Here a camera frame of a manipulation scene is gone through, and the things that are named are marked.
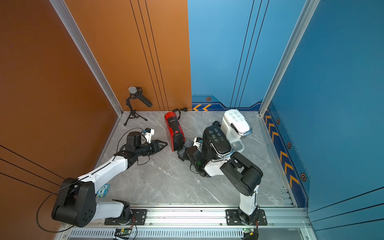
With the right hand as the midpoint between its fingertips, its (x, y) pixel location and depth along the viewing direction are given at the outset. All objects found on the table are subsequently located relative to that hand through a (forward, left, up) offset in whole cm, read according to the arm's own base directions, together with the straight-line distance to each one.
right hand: (185, 149), depth 93 cm
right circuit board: (-41, -33, -9) cm, 53 cm away
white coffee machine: (+4, -29, +17) cm, 34 cm away
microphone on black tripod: (+32, +34, +19) cm, 51 cm away
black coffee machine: (-8, -17, +17) cm, 26 cm away
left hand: (-2, +10, +9) cm, 13 cm away
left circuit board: (-42, +26, -7) cm, 49 cm away
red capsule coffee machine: (+4, +5, +14) cm, 15 cm away
